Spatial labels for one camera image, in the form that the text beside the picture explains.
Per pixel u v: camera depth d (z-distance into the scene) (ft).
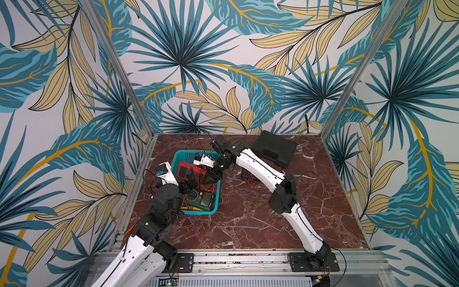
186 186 2.04
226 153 2.18
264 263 2.45
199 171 2.62
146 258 1.55
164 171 1.86
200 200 2.61
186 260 2.40
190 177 2.08
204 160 2.51
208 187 2.64
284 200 1.89
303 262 2.39
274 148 3.49
